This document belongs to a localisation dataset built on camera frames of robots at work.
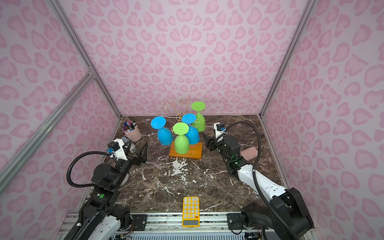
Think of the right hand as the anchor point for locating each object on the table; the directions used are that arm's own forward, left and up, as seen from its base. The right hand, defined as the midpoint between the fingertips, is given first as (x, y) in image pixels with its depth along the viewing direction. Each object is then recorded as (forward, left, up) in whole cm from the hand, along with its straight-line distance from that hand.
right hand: (209, 131), depth 79 cm
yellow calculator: (-34, +9, -22) cm, 42 cm away
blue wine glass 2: (-2, +8, -3) cm, 9 cm away
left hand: (-11, +32, +7) cm, 35 cm away
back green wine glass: (+6, +5, +1) cm, 8 cm away
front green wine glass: (-8, +14, -1) cm, 16 cm away
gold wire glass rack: (+7, +5, +2) cm, 9 cm away
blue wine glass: (-2, +24, -1) cm, 24 cm away
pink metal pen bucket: (+9, +48, -16) cm, 52 cm away
